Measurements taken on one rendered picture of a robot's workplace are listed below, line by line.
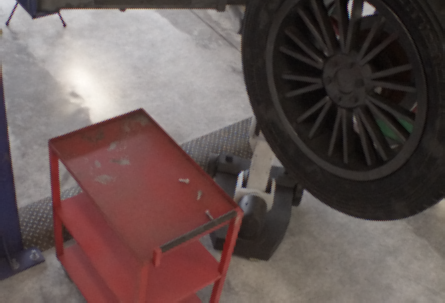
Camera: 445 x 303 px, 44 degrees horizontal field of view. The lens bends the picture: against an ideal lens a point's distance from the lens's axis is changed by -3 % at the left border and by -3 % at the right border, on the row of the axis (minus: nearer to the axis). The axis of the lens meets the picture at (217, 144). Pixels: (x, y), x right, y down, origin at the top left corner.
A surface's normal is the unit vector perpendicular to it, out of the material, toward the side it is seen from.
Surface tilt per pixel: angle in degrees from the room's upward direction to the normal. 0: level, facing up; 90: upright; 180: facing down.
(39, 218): 0
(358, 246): 0
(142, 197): 0
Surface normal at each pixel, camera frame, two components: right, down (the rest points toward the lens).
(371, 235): 0.15, -0.74
